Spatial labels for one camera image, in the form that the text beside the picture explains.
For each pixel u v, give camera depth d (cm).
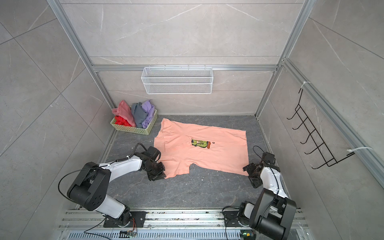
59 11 69
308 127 71
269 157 69
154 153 76
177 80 101
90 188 44
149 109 107
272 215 43
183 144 101
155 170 77
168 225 73
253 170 78
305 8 69
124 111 106
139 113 104
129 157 60
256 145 104
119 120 98
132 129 104
